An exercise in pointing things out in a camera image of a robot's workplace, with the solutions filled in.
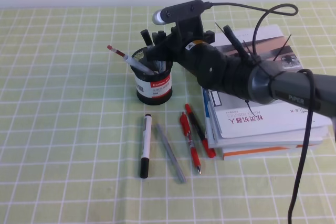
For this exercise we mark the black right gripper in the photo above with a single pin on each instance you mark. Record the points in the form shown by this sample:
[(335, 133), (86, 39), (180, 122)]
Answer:
[(174, 48)]

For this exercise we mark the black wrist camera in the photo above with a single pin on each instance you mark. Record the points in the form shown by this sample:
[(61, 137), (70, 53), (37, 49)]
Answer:
[(186, 16)]

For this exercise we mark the red ballpoint pen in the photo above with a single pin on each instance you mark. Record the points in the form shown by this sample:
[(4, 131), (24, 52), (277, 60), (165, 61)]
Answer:
[(187, 133)]

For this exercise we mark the bottom orange spine book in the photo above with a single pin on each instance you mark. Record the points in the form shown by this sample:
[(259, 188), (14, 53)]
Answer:
[(252, 152)]

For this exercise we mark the top white brochure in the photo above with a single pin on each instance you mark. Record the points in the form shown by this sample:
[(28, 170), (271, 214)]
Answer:
[(269, 41)]

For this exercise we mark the middle white book stack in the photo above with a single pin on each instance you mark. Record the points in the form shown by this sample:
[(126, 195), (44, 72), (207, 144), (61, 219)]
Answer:
[(262, 141)]

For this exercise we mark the red black marker pen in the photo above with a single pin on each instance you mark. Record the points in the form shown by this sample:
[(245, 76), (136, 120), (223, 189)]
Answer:
[(200, 132)]

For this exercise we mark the black mesh pen holder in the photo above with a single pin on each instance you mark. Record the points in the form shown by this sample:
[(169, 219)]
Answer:
[(152, 89)]

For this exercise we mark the grey slim pen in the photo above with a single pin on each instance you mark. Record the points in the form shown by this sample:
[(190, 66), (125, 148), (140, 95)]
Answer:
[(170, 154)]

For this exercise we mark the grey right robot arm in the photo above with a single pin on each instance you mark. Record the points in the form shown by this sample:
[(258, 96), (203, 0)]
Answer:
[(245, 75)]

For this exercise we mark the red white pen in holder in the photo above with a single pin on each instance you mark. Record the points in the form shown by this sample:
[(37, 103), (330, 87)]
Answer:
[(132, 62)]

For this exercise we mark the black cap marker in holder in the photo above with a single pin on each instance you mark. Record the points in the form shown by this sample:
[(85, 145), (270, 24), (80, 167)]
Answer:
[(147, 38)]

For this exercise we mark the green checked tablecloth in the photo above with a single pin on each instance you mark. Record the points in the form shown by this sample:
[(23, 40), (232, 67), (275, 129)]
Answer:
[(71, 132)]

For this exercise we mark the grey barcode marker pen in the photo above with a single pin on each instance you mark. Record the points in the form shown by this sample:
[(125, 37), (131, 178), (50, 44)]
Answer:
[(161, 65)]

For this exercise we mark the white marker black cap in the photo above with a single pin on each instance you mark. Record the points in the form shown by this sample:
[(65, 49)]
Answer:
[(146, 140)]

